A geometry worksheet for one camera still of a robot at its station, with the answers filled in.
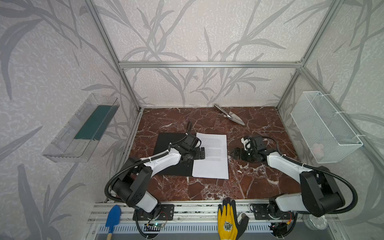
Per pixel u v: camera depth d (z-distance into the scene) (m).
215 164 0.90
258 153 0.68
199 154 0.80
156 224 0.71
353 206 0.41
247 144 0.81
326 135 0.61
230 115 1.15
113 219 0.73
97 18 0.74
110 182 0.41
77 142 0.63
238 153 0.80
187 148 0.69
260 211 0.74
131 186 0.44
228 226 0.68
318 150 0.73
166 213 0.73
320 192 0.43
